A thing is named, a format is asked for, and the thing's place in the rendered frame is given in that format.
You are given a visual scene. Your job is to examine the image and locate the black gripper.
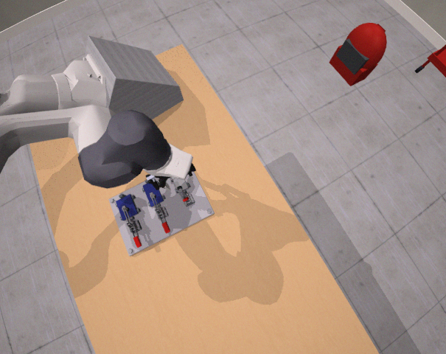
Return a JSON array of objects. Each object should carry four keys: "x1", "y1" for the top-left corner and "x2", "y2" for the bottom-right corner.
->
[{"x1": 146, "y1": 163, "x2": 196, "y2": 191}]

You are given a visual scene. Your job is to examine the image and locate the blue flat plate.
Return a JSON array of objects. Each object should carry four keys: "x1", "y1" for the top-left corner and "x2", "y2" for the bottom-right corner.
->
[{"x1": 116, "y1": 194, "x2": 139, "y2": 221}]

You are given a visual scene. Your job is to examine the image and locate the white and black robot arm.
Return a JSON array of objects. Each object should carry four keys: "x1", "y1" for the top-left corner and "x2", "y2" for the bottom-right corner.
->
[{"x1": 0, "y1": 54, "x2": 193, "y2": 189}]

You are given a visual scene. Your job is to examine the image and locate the blue rectangular block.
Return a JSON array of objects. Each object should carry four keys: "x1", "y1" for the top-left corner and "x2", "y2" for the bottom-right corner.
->
[{"x1": 143, "y1": 183, "x2": 164, "y2": 207}]

